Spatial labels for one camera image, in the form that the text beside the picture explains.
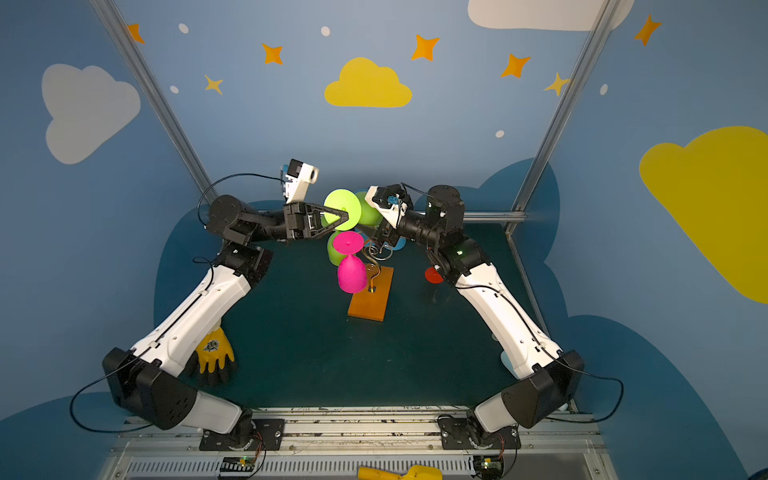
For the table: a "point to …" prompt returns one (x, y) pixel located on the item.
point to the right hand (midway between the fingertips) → (372, 201)
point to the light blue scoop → (507, 363)
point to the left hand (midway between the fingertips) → (347, 216)
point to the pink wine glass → (352, 272)
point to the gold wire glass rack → (376, 255)
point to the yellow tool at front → (415, 472)
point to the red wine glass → (432, 275)
